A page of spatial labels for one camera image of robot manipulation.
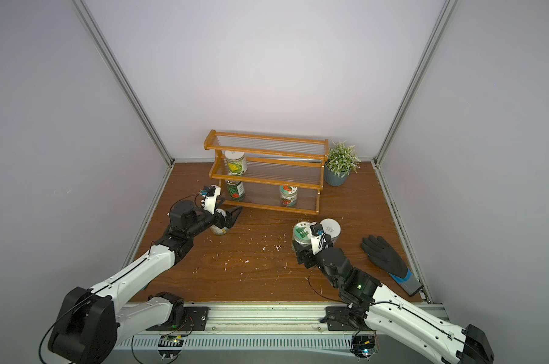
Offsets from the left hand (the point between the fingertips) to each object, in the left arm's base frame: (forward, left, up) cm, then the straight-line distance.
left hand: (234, 203), depth 80 cm
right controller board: (-40, -43, -20) cm, 62 cm away
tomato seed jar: (+12, -20, -11) cm, 25 cm away
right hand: (-11, -25, -3) cm, 28 cm away
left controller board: (-40, +19, -24) cm, 51 cm away
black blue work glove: (-10, -55, -18) cm, 59 cm away
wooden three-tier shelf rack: (+22, -11, -7) cm, 25 cm away
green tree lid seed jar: (-12, -24, -1) cm, 27 cm away
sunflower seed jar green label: (-2, +9, -17) cm, 20 cm away
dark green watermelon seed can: (+14, +3, -11) cm, 18 cm away
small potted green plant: (+26, -43, -2) cm, 51 cm away
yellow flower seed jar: (+18, +2, +2) cm, 18 cm away
